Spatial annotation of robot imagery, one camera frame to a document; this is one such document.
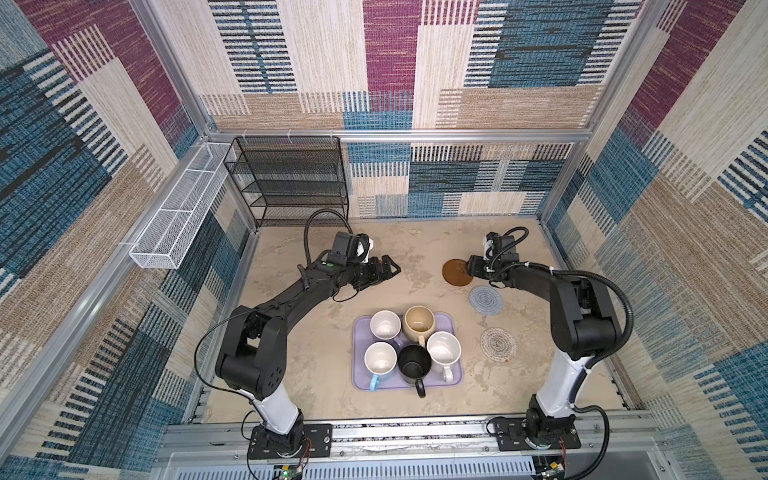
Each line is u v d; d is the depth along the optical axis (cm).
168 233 94
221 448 75
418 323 92
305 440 73
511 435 73
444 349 86
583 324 52
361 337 90
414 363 83
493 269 79
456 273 105
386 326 88
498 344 89
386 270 79
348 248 71
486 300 97
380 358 85
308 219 78
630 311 46
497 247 84
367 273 79
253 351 46
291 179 108
